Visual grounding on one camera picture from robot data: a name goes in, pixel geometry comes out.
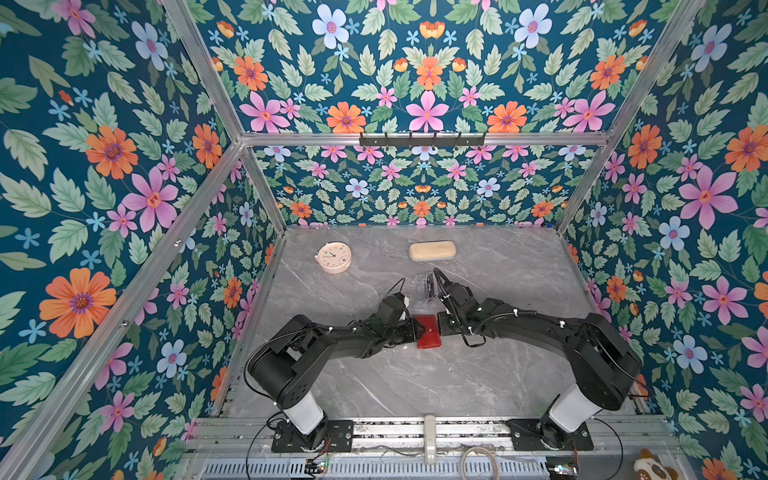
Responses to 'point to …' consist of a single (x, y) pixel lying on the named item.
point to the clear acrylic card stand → (420, 297)
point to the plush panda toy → (649, 468)
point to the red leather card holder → (431, 336)
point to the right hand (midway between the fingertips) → (440, 321)
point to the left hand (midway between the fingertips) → (429, 326)
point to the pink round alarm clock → (334, 257)
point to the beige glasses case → (432, 250)
